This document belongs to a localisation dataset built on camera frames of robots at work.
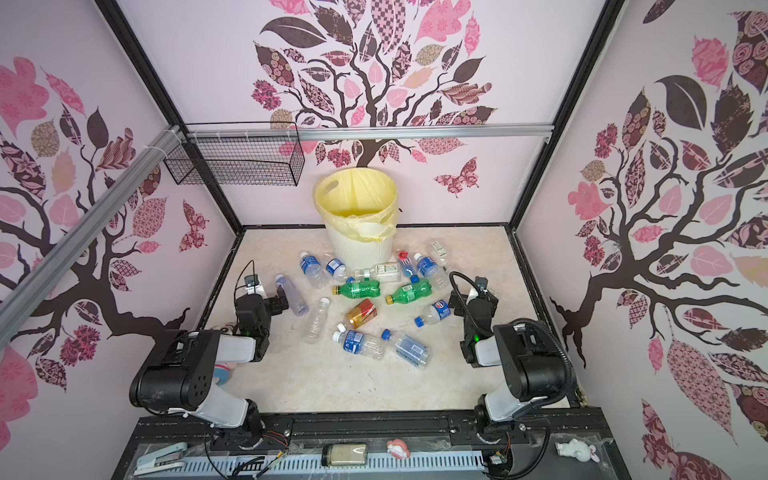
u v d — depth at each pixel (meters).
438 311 0.90
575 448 0.70
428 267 1.01
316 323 0.91
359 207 1.09
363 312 0.90
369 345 0.86
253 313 0.71
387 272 1.00
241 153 0.95
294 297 0.97
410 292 0.95
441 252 1.06
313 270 1.06
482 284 0.78
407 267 1.03
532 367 0.45
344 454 0.68
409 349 0.83
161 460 0.69
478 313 0.74
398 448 0.67
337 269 1.01
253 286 0.79
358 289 0.97
